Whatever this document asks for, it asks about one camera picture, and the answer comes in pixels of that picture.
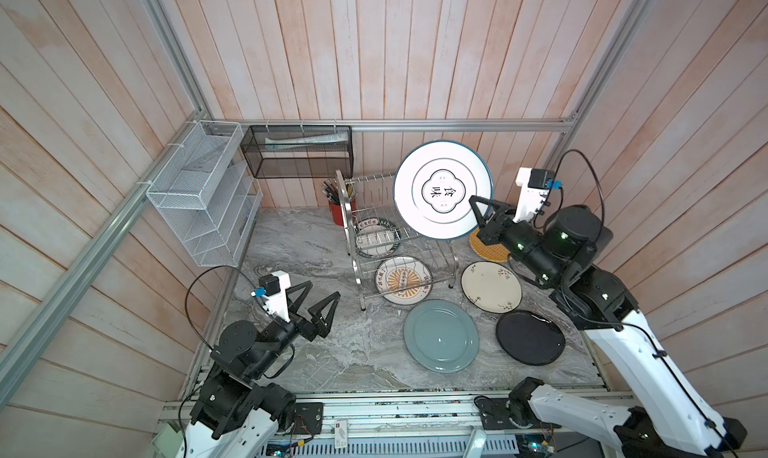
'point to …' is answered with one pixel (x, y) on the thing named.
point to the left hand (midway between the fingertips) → (326, 296)
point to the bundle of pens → (331, 190)
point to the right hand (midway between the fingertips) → (470, 198)
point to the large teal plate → (442, 336)
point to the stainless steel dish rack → (387, 256)
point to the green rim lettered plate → (375, 238)
